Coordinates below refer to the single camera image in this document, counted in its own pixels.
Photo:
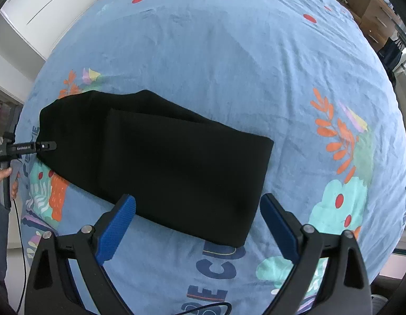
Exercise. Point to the white wardrobe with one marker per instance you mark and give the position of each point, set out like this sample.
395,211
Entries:
29,31

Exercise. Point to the person left hand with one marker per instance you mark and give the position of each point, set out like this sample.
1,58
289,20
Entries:
5,173

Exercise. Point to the wooden dresser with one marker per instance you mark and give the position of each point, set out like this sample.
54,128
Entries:
377,20

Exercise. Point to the black pants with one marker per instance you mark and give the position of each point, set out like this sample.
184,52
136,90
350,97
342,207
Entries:
186,172

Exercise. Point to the dark blue bag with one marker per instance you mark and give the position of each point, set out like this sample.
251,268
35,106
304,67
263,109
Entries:
390,55

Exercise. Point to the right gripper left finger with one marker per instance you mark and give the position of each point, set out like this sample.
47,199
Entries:
51,288

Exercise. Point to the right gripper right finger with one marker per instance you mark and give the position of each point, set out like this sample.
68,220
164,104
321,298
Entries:
344,288

